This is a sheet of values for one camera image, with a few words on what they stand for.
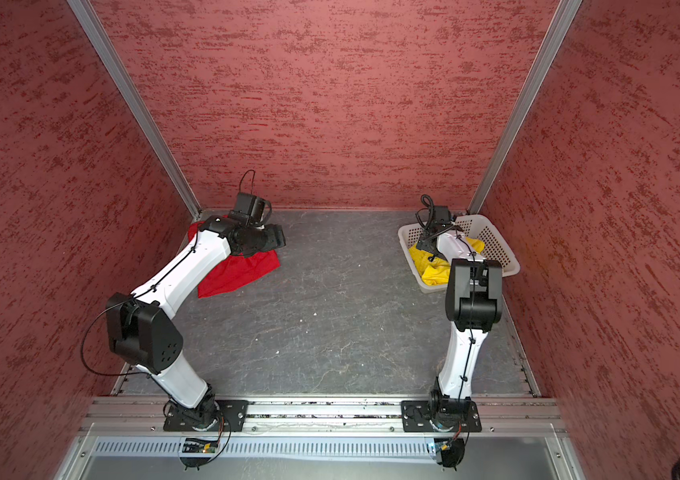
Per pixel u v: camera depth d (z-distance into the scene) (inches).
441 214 31.3
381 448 30.5
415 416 29.1
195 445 28.6
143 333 17.4
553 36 29.2
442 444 28.5
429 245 37.0
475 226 40.5
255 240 30.3
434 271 35.3
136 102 34.4
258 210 27.0
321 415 29.8
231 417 29.3
